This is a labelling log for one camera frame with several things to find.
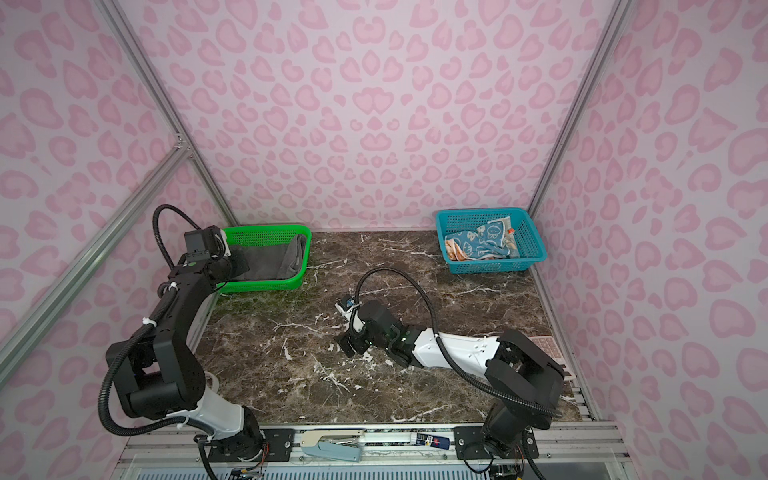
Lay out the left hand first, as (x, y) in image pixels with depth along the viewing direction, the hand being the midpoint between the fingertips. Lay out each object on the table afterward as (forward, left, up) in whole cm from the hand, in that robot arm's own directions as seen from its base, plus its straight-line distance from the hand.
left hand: (241, 255), depth 88 cm
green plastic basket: (+25, +7, -17) cm, 31 cm away
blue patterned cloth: (+17, -79, -15) cm, 82 cm away
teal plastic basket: (+20, -93, -16) cm, 97 cm away
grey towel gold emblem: (+8, -3, -14) cm, 16 cm away
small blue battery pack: (-45, -52, -17) cm, 71 cm away
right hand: (-19, -32, -7) cm, 38 cm away
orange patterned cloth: (+9, -66, -11) cm, 67 cm away
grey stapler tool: (-46, -32, -17) cm, 58 cm away
